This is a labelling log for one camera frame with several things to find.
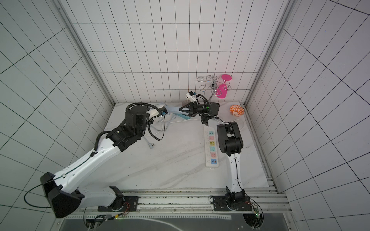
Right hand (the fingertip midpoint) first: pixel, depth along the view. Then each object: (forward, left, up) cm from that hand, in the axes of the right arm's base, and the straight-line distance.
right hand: (183, 111), depth 82 cm
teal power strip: (-3, 0, 0) cm, 3 cm away
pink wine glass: (+32, -27, -12) cm, 44 cm away
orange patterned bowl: (+24, -40, -24) cm, 53 cm away
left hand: (-6, +21, +10) cm, 24 cm away
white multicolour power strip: (-17, -18, -23) cm, 33 cm away
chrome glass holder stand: (+21, -20, +2) cm, 29 cm away
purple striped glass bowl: (+29, +1, -21) cm, 36 cm away
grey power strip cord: (-12, +21, -22) cm, 33 cm away
